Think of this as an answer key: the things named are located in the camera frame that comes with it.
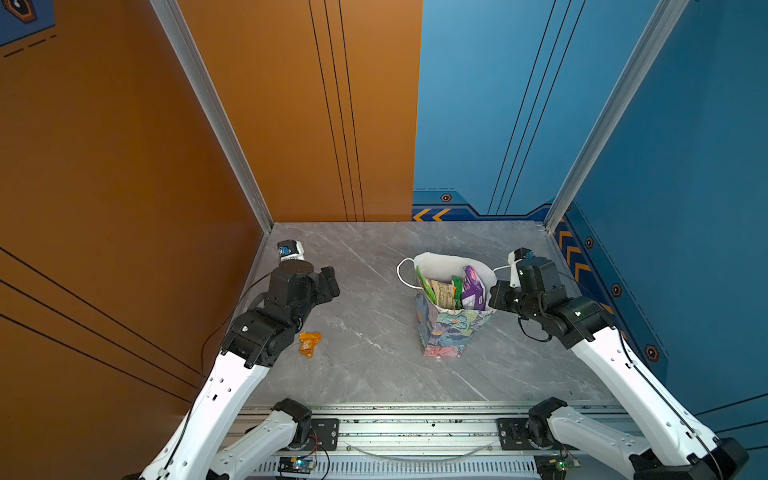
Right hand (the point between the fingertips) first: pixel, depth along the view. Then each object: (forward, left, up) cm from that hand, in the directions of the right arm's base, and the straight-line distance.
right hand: (486, 289), depth 74 cm
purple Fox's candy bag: (+1, +2, -4) cm, 5 cm away
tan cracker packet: (+1, +10, -3) cm, 11 cm away
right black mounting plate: (-28, -6, -22) cm, 36 cm away
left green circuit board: (-34, +47, -23) cm, 62 cm away
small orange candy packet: (-4, +49, -21) cm, 54 cm away
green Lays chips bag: (+2, +15, -1) cm, 15 cm away
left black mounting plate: (-27, +41, -22) cm, 54 cm away
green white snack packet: (+6, +6, -6) cm, 10 cm away
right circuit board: (-34, -15, -25) cm, 45 cm away
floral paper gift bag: (-8, +10, -8) cm, 15 cm away
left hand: (0, +40, +8) cm, 41 cm away
